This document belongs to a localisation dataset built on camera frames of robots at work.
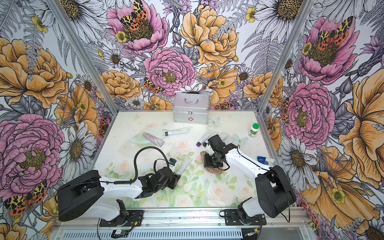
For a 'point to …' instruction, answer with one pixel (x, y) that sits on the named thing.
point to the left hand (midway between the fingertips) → (175, 178)
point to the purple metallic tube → (157, 141)
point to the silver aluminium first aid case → (191, 107)
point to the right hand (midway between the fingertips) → (206, 167)
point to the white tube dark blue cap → (230, 140)
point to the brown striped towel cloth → (216, 170)
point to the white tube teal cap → (177, 131)
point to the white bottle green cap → (254, 130)
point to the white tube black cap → (213, 134)
